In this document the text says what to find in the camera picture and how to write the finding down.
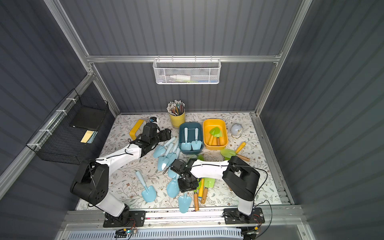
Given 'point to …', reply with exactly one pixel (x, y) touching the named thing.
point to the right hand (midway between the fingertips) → (184, 193)
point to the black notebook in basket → (89, 113)
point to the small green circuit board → (123, 233)
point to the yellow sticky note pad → (89, 136)
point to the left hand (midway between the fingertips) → (167, 131)
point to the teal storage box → (191, 136)
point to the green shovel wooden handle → (217, 134)
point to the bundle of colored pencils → (176, 108)
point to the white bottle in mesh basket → (181, 77)
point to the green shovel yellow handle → (226, 153)
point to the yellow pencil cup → (177, 120)
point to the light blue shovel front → (184, 203)
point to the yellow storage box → (208, 125)
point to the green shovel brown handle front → (196, 201)
